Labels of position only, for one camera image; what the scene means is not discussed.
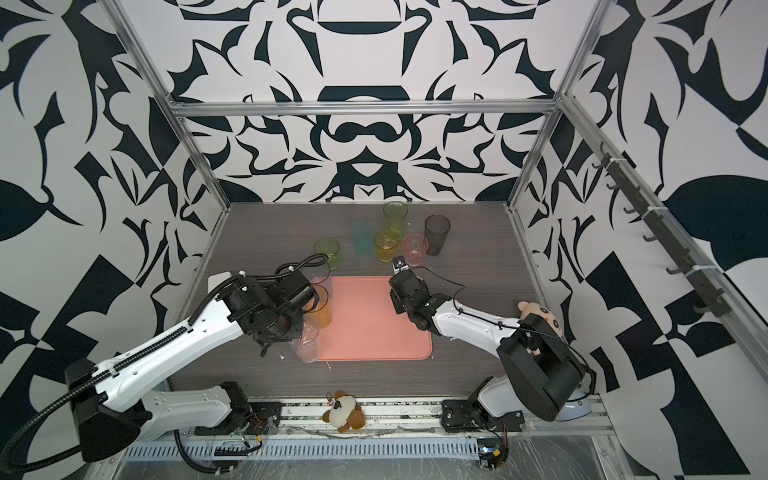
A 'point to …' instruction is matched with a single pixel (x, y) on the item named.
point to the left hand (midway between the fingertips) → (296, 325)
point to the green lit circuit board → (492, 452)
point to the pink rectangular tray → (364, 327)
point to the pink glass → (415, 246)
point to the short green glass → (330, 247)
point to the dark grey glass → (436, 228)
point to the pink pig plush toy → (527, 308)
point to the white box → (217, 279)
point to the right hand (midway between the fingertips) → (405, 285)
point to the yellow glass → (386, 242)
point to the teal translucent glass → (364, 234)
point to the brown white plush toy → (344, 413)
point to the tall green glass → (395, 212)
